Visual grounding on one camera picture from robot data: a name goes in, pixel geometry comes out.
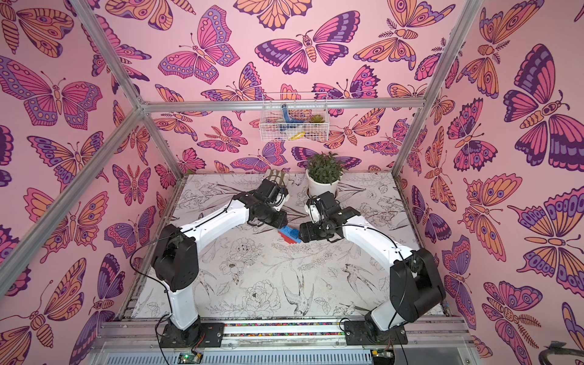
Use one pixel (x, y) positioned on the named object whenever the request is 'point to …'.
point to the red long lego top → (286, 238)
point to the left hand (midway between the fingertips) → (287, 220)
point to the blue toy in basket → (287, 119)
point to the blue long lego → (292, 233)
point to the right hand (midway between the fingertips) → (308, 231)
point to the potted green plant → (324, 173)
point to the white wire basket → (299, 116)
